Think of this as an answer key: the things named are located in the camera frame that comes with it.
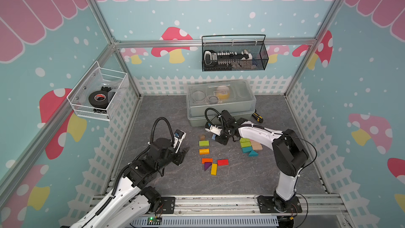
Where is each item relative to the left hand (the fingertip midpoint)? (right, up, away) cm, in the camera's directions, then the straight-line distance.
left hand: (182, 147), depth 75 cm
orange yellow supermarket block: (+9, -6, +17) cm, 21 cm away
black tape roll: (-38, +23, -4) cm, 44 cm away
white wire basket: (-45, +34, +6) cm, 57 cm away
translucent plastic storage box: (+29, +25, +17) cm, 42 cm away
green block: (+33, -3, +18) cm, 37 cm away
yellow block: (+15, -15, +10) cm, 23 cm away
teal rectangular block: (+35, -5, +15) cm, 38 cm away
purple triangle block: (+12, -12, +10) cm, 20 cm away
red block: (+21, -11, +14) cm, 27 cm away
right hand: (+18, +2, +18) cm, 25 cm away
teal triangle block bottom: (+38, -7, +14) cm, 41 cm away
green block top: (+10, -2, +20) cm, 22 cm away
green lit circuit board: (-13, -34, -2) cm, 36 cm away
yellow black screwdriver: (+46, +13, +31) cm, 57 cm away
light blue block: (+15, +3, +15) cm, 22 cm away
